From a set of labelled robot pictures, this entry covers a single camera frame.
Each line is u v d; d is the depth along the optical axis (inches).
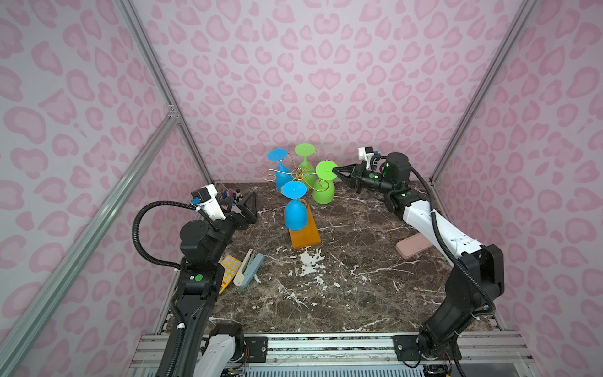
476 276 17.7
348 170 28.3
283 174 34.5
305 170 31.7
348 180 27.2
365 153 28.9
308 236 38.7
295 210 30.0
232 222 22.9
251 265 34.8
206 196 21.6
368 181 27.1
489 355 28.7
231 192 39.4
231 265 35.6
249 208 44.7
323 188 29.1
